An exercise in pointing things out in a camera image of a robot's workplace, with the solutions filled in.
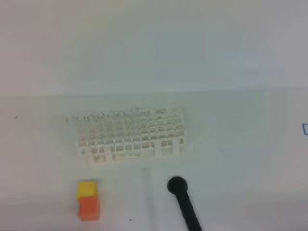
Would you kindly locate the clear test tube in rack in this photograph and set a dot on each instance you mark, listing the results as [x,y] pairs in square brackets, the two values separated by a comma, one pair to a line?
[134,115]

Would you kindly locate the white plastic test tube rack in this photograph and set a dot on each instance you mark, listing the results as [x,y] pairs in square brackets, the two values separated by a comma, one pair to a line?
[106,138]

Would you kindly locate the black stand pole with knob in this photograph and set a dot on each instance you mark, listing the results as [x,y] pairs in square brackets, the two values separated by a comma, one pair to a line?
[178,186]

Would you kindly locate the yellow foam cube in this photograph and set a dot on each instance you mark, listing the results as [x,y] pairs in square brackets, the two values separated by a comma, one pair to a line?
[87,189]

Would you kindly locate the orange foam cube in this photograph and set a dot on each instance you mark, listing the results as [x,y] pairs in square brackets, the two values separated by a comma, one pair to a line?
[89,208]

